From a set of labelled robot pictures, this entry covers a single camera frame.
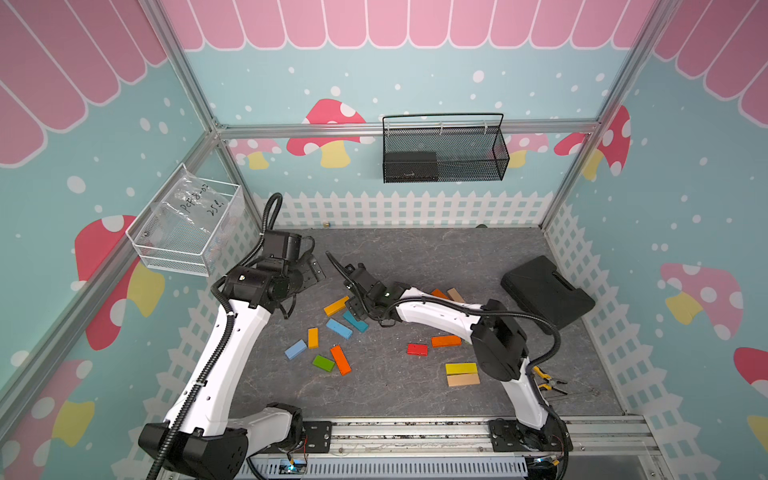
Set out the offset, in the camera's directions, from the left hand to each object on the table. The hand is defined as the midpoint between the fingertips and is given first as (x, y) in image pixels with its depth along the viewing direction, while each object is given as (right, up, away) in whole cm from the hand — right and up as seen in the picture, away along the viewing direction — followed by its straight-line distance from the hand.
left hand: (305, 280), depth 73 cm
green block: (+1, -25, +14) cm, 29 cm away
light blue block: (-7, -22, +16) cm, 28 cm away
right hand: (+12, -6, +17) cm, 22 cm away
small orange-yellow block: (-3, -19, +17) cm, 26 cm away
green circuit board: (-3, -46, 0) cm, 46 cm away
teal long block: (+12, -15, +19) cm, 27 cm away
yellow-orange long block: (+3, -10, +23) cm, 25 cm away
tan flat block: (+41, -29, +10) cm, 51 cm away
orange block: (+37, -7, +27) cm, 46 cm away
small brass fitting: (-6, +20, +51) cm, 55 cm away
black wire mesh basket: (+38, +40, +21) cm, 59 cm away
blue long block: (+5, -16, +20) cm, 26 cm away
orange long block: (+7, -25, +14) cm, 29 cm away
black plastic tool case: (+69, -4, +24) cm, 73 cm away
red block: (+29, -22, +16) cm, 40 cm away
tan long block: (+43, -7, +27) cm, 51 cm away
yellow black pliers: (+65, -29, +9) cm, 72 cm away
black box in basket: (+27, +32, +14) cm, 44 cm away
